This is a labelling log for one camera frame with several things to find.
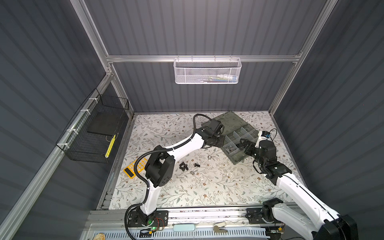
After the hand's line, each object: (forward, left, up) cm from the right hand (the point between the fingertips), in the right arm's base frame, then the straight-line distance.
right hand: (249, 142), depth 81 cm
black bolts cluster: (-6, +37, -16) cm, 41 cm away
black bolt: (-5, +30, -16) cm, 34 cm away
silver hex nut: (+1, +21, -17) cm, 27 cm away
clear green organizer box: (+23, +2, -17) cm, 29 cm away
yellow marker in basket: (-9, +69, +11) cm, 71 cm away
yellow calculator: (-9, +70, -15) cm, 72 cm away
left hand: (+4, +13, -5) cm, 15 cm away
